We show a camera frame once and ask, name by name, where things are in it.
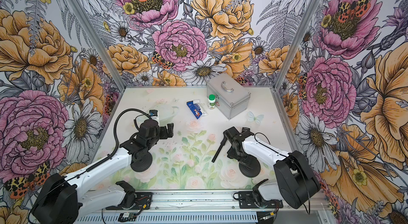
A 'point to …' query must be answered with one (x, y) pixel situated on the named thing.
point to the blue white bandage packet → (198, 109)
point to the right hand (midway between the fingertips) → (240, 163)
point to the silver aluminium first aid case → (231, 98)
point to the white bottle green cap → (211, 101)
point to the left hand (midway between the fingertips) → (164, 128)
